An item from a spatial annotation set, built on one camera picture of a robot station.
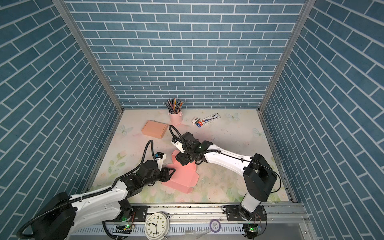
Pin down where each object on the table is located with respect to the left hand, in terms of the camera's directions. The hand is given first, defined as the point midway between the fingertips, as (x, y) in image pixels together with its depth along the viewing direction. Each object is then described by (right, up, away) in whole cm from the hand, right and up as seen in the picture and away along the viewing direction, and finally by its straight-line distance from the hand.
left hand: (173, 171), depth 83 cm
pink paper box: (+6, -5, +2) cm, 8 cm away
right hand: (+3, +10, +1) cm, 10 cm away
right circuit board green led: (+40, -24, -12) cm, 48 cm away
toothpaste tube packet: (+20, +29, +30) cm, 46 cm away
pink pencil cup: (-3, +30, +25) cm, 39 cm away
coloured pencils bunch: (-4, +40, +25) cm, 47 cm away
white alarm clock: (-5, -20, -15) cm, 26 cm away
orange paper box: (-18, +23, +23) cm, 37 cm away
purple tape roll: (+22, -22, -12) cm, 33 cm away
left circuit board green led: (-23, -25, -11) cm, 35 cm away
